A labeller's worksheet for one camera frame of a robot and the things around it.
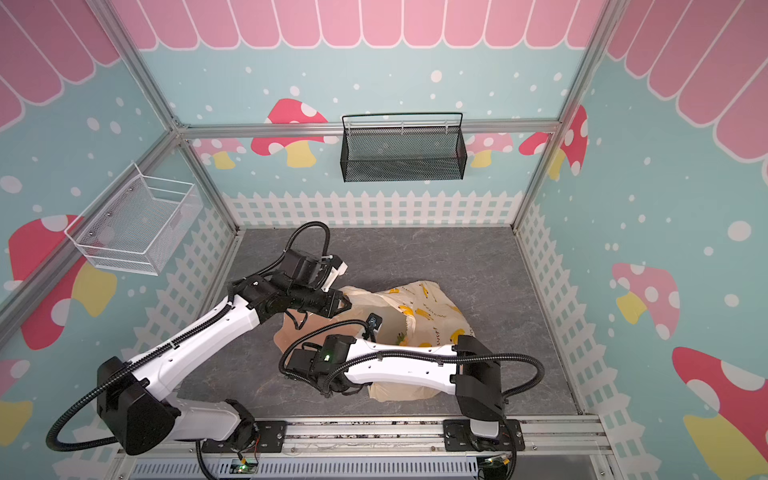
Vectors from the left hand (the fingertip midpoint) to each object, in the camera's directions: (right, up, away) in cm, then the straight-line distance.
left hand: (348, 311), depth 76 cm
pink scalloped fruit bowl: (-4, -3, -15) cm, 16 cm away
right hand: (+1, -11, -1) cm, 11 cm away
